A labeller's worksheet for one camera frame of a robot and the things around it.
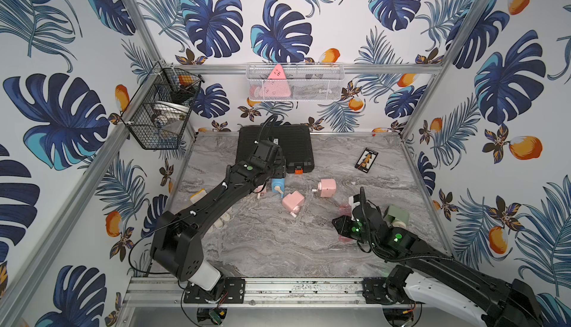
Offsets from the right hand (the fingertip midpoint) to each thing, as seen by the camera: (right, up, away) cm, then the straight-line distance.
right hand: (333, 221), depth 80 cm
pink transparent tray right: (+5, -9, +6) cm, 12 cm away
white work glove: (-42, -2, +12) cm, 44 cm away
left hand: (-20, +21, +4) cm, 30 cm away
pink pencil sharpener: (0, +10, +12) cm, 16 cm away
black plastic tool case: (-12, +31, +30) cm, 45 cm away
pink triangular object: (-21, +52, +10) cm, 57 cm away
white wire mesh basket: (-7, +58, +23) cm, 63 cm away
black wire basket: (-64, +39, +2) cm, 75 cm away
